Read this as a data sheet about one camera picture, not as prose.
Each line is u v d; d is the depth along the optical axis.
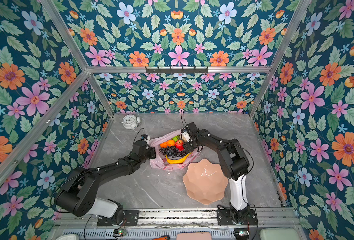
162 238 0.67
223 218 0.74
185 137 0.90
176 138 0.98
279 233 0.66
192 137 0.73
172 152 0.93
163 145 0.96
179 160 0.91
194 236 0.69
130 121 1.11
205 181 0.84
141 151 0.72
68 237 0.66
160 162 0.86
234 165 0.53
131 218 0.73
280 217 0.75
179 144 0.95
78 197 0.44
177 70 0.92
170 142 0.95
